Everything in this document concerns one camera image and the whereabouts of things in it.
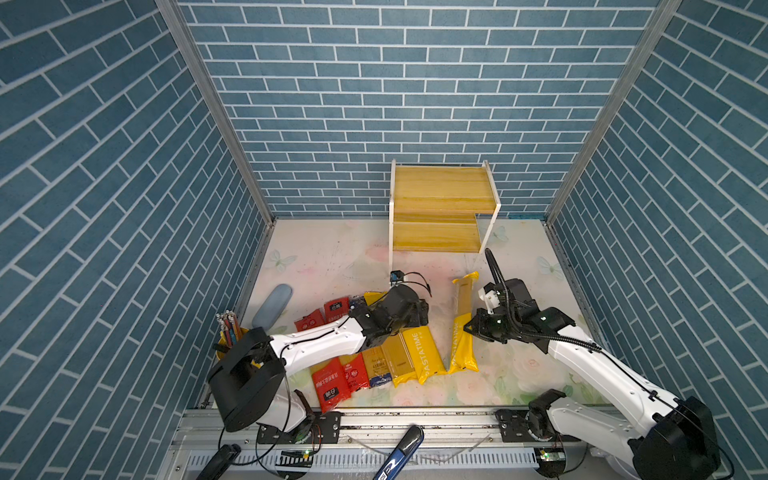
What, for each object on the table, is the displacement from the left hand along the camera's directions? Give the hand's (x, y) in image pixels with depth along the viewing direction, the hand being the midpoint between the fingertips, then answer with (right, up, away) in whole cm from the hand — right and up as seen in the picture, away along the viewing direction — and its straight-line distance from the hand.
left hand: (422, 310), depth 83 cm
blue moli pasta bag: (-13, -15, -2) cm, 20 cm away
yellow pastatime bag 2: (0, -13, 0) cm, 13 cm away
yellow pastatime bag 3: (-7, -12, +1) cm, 14 cm away
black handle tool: (-46, -30, -17) cm, 58 cm away
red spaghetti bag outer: (-25, -18, -5) cm, 31 cm away
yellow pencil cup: (-50, -4, -8) cm, 51 cm away
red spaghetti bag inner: (-19, -16, -3) cm, 25 cm away
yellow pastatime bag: (+10, -10, -7) cm, 16 cm away
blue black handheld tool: (-6, -29, -17) cm, 34 cm away
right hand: (+10, -3, -4) cm, 11 cm away
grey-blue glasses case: (-47, -2, +10) cm, 48 cm away
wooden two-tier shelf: (+3, +28, -4) cm, 29 cm away
